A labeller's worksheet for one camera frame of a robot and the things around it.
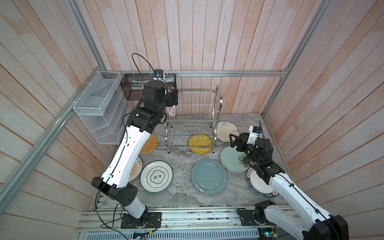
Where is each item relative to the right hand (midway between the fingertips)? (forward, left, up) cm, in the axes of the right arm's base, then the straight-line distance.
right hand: (236, 135), depth 79 cm
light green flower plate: (-4, -3, -21) cm, 22 cm away
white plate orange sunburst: (+14, +36, +5) cm, 39 cm away
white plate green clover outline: (-15, +45, -22) cm, 52 cm away
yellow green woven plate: (+7, +18, -18) cm, 27 cm away
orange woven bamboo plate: (+6, +53, -21) cm, 57 cm away
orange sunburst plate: (-11, +58, -21) cm, 63 cm away
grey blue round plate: (-14, +13, -23) cm, 30 cm away
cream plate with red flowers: (+23, 0, -23) cm, 33 cm away
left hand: (+6, +36, +23) cm, 44 cm away
